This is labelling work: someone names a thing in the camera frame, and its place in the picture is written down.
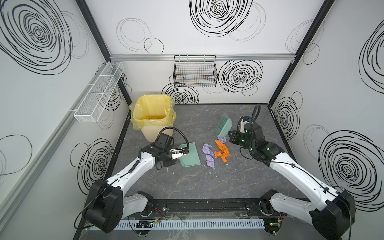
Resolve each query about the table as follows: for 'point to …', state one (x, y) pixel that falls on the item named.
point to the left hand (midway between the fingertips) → (174, 154)
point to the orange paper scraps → (225, 153)
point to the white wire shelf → (90, 108)
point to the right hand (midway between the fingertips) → (226, 133)
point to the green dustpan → (192, 158)
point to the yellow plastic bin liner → (151, 110)
